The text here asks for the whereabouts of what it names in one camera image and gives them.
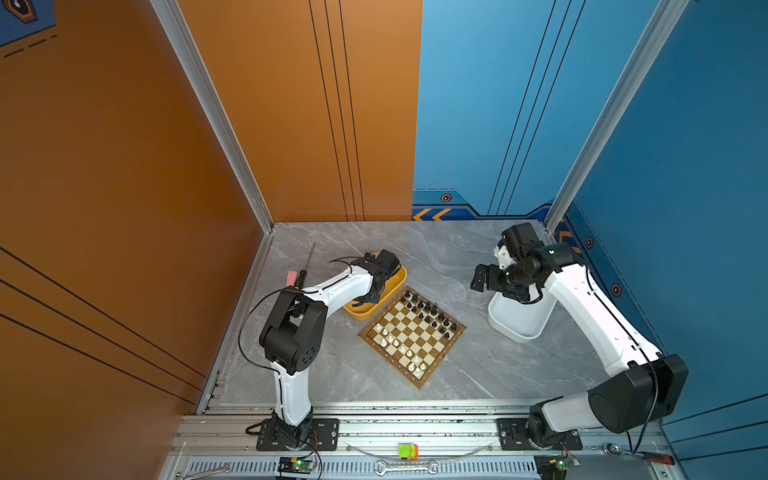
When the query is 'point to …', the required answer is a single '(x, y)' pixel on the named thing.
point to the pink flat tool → (292, 278)
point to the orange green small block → (407, 450)
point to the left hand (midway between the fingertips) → (361, 290)
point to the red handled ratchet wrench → (615, 450)
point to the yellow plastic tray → (367, 310)
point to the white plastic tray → (523, 322)
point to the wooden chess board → (414, 335)
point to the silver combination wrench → (382, 467)
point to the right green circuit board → (553, 466)
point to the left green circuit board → (296, 465)
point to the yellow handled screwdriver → (303, 272)
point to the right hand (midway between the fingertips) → (483, 288)
